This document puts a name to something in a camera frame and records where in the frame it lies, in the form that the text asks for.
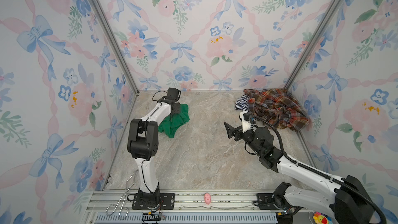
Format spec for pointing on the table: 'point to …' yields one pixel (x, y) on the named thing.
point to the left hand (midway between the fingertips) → (173, 107)
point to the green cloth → (171, 122)
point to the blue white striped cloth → (242, 103)
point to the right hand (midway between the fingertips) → (232, 119)
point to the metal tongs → (123, 212)
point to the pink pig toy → (207, 198)
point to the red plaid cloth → (276, 106)
